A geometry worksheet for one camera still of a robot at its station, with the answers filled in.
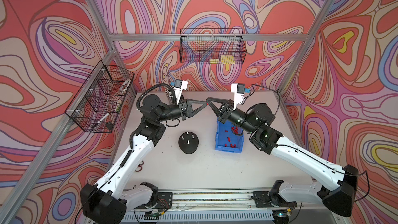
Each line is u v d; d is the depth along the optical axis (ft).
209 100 1.86
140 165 2.78
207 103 1.86
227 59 2.98
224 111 1.67
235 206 2.41
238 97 1.70
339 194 1.26
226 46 3.23
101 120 2.40
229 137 3.10
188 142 2.65
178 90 1.79
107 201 1.21
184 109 1.72
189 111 1.80
